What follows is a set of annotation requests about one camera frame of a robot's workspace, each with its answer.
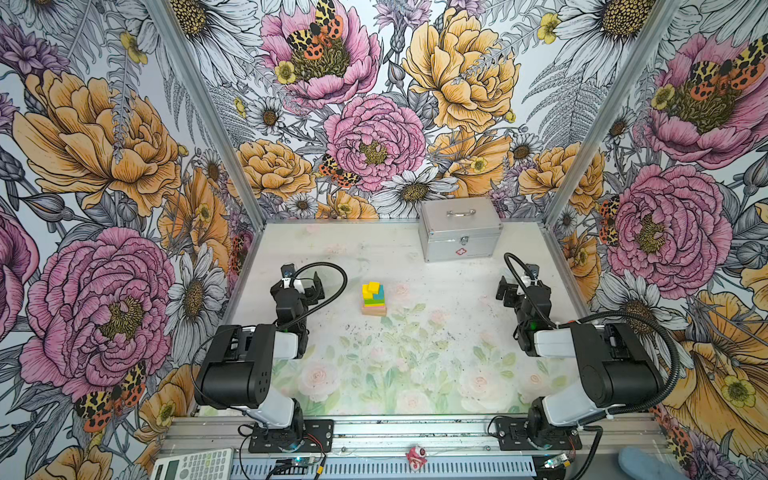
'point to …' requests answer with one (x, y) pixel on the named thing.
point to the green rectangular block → (373, 301)
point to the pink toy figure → (416, 457)
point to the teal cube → (381, 295)
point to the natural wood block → (374, 311)
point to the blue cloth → (650, 463)
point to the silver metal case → (454, 229)
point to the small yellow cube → (374, 287)
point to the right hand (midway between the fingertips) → (518, 285)
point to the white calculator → (216, 464)
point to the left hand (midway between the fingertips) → (302, 282)
